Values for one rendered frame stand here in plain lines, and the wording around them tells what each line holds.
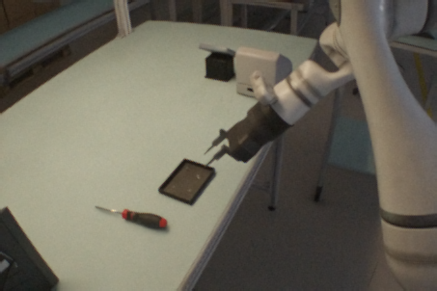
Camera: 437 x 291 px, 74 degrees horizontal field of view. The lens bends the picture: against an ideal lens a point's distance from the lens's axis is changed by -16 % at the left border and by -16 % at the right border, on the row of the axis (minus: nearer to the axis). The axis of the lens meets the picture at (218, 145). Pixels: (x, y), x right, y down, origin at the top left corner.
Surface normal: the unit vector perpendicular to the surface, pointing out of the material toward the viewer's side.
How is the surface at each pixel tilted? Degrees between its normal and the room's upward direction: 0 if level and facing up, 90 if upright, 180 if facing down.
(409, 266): 82
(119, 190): 0
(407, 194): 76
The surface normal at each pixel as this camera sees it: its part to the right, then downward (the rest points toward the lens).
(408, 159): -0.73, 0.24
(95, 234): -0.04, -0.78
